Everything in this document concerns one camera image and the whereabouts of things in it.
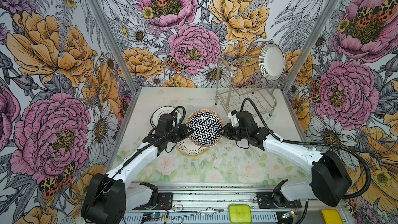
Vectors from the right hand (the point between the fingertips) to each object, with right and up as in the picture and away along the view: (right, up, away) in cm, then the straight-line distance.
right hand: (218, 135), depth 81 cm
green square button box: (+9, -33, -11) cm, 35 cm away
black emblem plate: (-22, +13, -5) cm, 26 cm away
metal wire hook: (-19, -32, -8) cm, 38 cm away
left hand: (-14, 0, +1) cm, 14 cm away
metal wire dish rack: (+20, +32, +41) cm, 56 cm away
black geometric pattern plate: (-7, +6, +4) cm, 10 cm away
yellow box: (+50, -34, -11) cm, 61 cm away
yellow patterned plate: (-18, -9, +10) cm, 23 cm away
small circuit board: (-31, -35, -10) cm, 47 cm away
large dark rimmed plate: (+31, +40, +8) cm, 51 cm away
